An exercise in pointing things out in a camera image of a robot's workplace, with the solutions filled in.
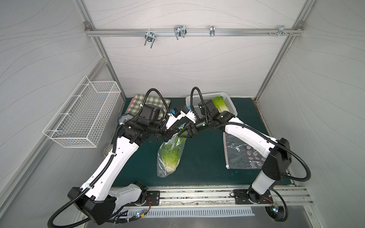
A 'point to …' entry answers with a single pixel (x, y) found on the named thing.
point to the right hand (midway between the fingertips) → (179, 132)
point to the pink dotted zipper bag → (239, 155)
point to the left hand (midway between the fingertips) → (178, 129)
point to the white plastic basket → (209, 96)
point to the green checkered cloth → (137, 101)
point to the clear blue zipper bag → (161, 172)
